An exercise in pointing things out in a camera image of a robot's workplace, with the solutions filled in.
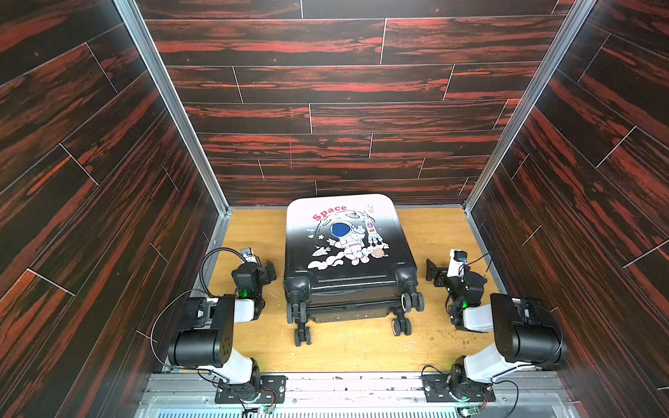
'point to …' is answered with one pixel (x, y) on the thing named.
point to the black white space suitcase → (347, 257)
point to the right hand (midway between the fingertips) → (447, 259)
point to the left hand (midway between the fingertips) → (258, 263)
